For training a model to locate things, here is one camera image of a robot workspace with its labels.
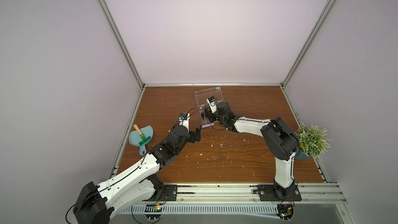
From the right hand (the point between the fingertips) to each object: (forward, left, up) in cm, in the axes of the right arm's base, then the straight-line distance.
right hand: (208, 106), depth 94 cm
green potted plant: (-24, -51, +5) cm, 57 cm away
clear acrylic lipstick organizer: (+8, +4, -1) cm, 9 cm away
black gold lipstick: (-3, +3, -5) cm, 6 cm away
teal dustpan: (-17, +45, -10) cm, 49 cm away
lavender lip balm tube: (-8, 0, -8) cm, 12 cm away
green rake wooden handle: (-18, +38, -8) cm, 43 cm away
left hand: (-17, +6, +7) cm, 20 cm away
